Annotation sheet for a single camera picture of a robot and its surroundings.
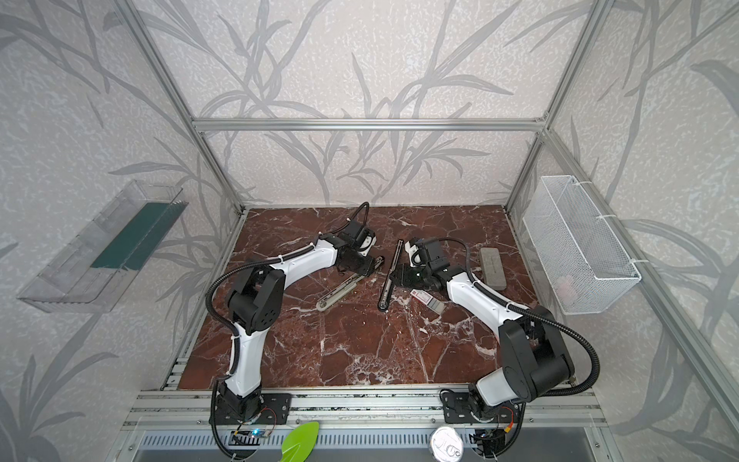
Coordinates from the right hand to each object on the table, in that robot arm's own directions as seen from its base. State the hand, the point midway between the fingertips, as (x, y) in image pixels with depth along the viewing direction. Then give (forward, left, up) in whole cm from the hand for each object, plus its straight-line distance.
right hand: (395, 268), depth 88 cm
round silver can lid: (-43, -11, -5) cm, 45 cm away
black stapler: (-5, +4, -11) cm, 13 cm away
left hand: (+8, +8, -7) cm, 13 cm away
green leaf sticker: (-43, +24, -11) cm, 50 cm away
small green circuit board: (-41, +35, -11) cm, 55 cm away
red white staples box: (-6, -13, -13) cm, 19 cm away
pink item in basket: (-11, -44, +8) cm, 46 cm away
